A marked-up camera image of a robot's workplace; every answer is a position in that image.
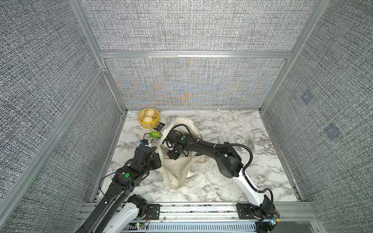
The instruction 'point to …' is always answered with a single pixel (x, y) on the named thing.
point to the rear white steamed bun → (149, 112)
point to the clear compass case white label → (240, 140)
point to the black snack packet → (160, 126)
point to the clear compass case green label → (250, 143)
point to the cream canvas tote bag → (176, 173)
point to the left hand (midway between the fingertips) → (162, 156)
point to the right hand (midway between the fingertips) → (172, 149)
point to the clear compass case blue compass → (229, 139)
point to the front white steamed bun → (147, 119)
